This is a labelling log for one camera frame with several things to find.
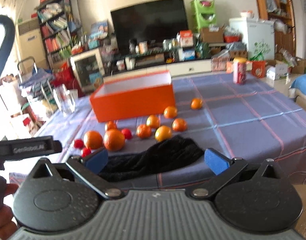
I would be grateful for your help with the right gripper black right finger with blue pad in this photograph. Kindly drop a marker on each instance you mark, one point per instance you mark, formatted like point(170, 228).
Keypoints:
point(225, 170)

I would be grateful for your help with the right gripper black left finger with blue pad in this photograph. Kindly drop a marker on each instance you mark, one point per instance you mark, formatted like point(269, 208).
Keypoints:
point(87, 170)

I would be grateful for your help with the person's left hand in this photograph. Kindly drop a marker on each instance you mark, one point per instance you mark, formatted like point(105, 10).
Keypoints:
point(7, 226)

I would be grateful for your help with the small red fruit bottom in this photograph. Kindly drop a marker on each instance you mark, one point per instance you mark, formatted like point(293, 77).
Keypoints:
point(85, 152)

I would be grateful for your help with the small red fruit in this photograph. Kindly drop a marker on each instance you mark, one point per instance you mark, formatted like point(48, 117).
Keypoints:
point(127, 134)
point(85, 152)
point(78, 144)

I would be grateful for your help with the small red fruit left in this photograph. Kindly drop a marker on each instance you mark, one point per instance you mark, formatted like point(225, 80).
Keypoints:
point(78, 144)

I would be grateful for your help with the orange left front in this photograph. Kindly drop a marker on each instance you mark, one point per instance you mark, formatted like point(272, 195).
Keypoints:
point(93, 140)

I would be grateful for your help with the large orange front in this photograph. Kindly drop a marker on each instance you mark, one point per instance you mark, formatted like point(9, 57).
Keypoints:
point(114, 140)

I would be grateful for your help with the small orange behind large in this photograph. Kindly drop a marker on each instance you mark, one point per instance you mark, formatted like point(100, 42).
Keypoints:
point(110, 125)

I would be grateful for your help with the small red fruit centre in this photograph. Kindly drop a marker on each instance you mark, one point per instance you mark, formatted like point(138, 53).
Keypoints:
point(127, 134)

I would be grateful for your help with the blue plaid bedsheet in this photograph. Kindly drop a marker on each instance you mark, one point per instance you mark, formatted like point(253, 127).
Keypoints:
point(252, 121)

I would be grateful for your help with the black cloth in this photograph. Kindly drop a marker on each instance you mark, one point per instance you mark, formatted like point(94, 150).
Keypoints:
point(165, 156)

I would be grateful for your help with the orange right middle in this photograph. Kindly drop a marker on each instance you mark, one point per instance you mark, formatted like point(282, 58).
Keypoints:
point(179, 125)

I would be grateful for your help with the orange centre front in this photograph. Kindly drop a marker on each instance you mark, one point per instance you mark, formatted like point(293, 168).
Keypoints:
point(143, 131)

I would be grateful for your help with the orange far right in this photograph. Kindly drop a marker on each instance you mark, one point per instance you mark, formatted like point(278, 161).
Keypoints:
point(196, 103)

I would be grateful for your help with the yellowish orange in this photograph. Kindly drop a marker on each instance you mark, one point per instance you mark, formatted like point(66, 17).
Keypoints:
point(163, 133)

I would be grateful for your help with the clear glass jar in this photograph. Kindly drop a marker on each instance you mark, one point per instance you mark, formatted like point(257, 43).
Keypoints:
point(64, 100)

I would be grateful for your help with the orange centre back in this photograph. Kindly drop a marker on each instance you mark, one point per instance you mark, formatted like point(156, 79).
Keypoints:
point(153, 122)

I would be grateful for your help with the orange near box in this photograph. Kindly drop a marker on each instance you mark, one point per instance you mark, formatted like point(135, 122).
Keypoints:
point(170, 112)

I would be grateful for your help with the black handheld device left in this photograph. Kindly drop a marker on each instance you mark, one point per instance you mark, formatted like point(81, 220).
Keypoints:
point(28, 148)

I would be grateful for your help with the red bag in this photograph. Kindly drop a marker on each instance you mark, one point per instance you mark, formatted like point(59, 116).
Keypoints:
point(65, 77)

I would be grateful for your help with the orange cardboard box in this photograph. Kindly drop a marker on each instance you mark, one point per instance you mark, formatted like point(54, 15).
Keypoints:
point(132, 97)

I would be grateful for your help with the white glass door cabinet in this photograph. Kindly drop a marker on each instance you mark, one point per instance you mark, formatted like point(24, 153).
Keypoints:
point(88, 69)

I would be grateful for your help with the red can yellow lid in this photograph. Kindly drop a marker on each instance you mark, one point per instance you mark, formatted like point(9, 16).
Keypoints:
point(239, 70)

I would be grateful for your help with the white tv stand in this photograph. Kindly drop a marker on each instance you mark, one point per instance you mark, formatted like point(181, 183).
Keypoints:
point(181, 68)

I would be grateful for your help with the brown cardboard box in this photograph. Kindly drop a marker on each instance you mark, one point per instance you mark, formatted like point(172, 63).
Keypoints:
point(212, 35)

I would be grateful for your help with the white air conditioner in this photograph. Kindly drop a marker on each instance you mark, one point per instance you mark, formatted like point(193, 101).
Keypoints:
point(30, 43)

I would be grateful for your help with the white chest freezer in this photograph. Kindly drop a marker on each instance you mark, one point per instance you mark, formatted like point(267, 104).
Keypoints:
point(258, 35)

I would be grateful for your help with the black bookshelf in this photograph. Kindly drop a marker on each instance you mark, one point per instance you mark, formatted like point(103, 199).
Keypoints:
point(60, 27)

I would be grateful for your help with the green stacked bins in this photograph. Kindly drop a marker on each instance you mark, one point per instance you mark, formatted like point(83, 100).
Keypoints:
point(203, 13)

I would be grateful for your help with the black flat television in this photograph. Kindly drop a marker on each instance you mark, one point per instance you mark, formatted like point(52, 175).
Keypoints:
point(149, 21)

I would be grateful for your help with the wooden shelf right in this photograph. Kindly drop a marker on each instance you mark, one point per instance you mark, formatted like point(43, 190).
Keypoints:
point(281, 12)

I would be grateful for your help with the white wire cart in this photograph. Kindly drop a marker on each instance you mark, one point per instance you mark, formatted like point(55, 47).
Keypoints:
point(36, 85)

